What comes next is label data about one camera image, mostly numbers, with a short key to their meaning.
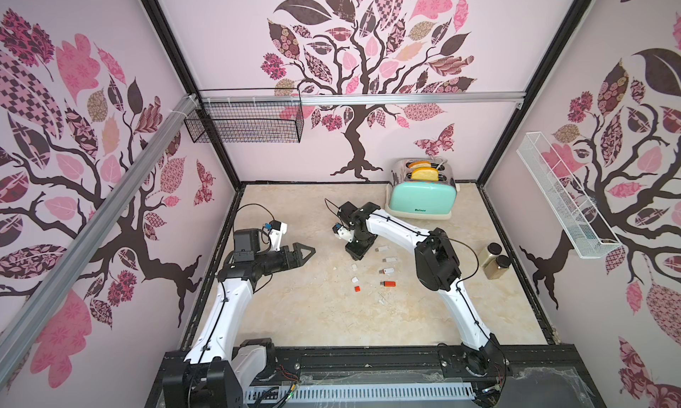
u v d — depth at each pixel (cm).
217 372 39
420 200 105
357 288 89
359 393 70
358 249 85
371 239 83
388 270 92
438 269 60
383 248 97
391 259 95
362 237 82
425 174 97
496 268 85
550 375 73
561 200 80
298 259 69
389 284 90
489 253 88
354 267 93
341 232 90
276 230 72
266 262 66
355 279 90
